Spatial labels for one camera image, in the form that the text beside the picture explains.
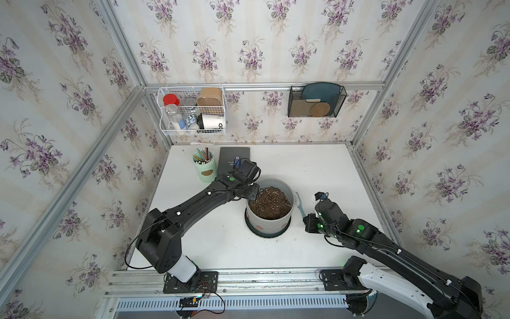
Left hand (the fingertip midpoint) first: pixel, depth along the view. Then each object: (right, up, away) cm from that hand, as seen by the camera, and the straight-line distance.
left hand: (256, 193), depth 83 cm
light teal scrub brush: (+18, -5, -1) cm, 19 cm away
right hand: (+19, -10, -6) cm, 22 cm away
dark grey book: (-17, +17, +29) cm, 38 cm away
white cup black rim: (-22, +33, +10) cm, 41 cm away
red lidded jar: (-41, +43, +9) cm, 60 cm away
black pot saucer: (+4, -17, -1) cm, 18 cm away
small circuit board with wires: (-25, -38, -12) cm, 47 cm away
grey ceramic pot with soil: (+6, -7, -1) cm, 10 cm away
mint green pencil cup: (-24, +11, +10) cm, 28 cm away
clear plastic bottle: (-38, +35, +7) cm, 52 cm away
